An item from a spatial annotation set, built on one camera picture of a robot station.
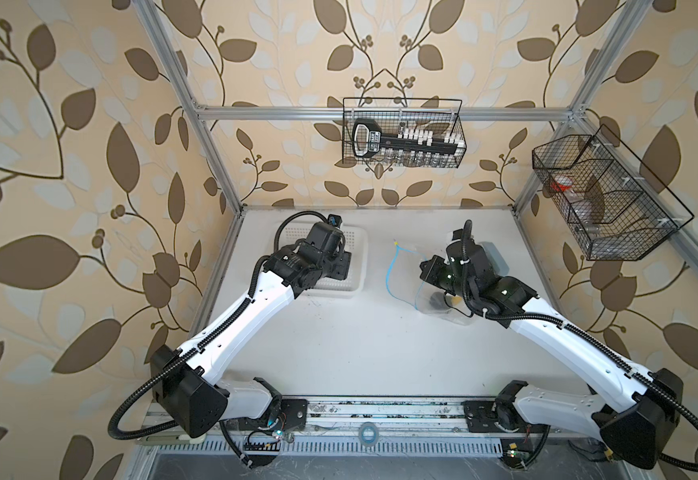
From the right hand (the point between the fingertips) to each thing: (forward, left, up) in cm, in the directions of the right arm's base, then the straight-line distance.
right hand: (420, 266), depth 75 cm
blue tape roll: (-33, +15, -24) cm, 43 cm away
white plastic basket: (+22, +16, -17) cm, 33 cm away
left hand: (+3, +20, +1) cm, 20 cm away
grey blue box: (+12, -31, -18) cm, 38 cm away
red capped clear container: (+19, -40, +10) cm, 46 cm away
